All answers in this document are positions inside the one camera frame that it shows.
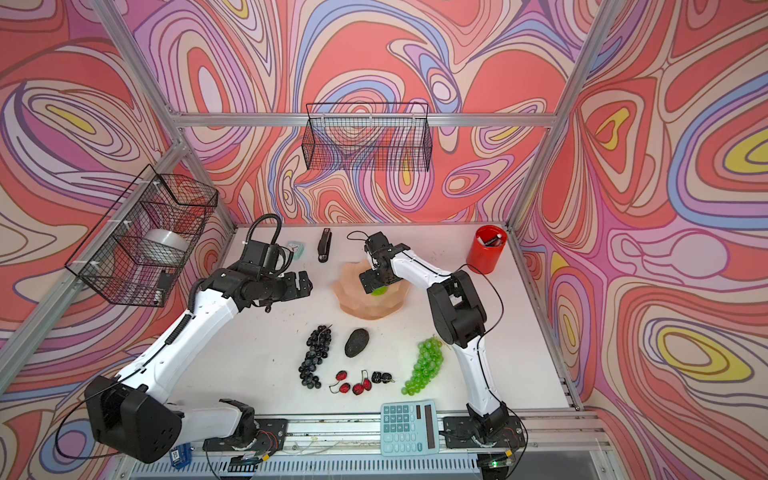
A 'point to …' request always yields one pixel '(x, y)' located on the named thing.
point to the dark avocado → (356, 342)
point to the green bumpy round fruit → (380, 291)
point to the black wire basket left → (139, 248)
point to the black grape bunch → (319, 342)
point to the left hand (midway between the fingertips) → (302, 285)
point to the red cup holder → (486, 249)
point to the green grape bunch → (428, 364)
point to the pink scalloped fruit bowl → (349, 291)
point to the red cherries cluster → (357, 388)
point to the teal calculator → (409, 428)
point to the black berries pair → (385, 377)
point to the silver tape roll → (168, 238)
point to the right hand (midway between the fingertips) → (381, 286)
